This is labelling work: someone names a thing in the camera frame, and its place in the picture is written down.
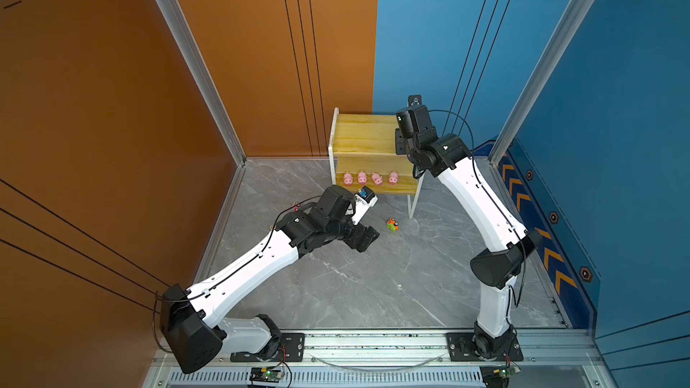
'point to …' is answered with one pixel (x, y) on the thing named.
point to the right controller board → (498, 375)
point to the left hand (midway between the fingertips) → (368, 224)
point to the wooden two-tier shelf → (362, 152)
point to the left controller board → (265, 374)
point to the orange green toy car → (392, 224)
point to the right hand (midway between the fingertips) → (407, 134)
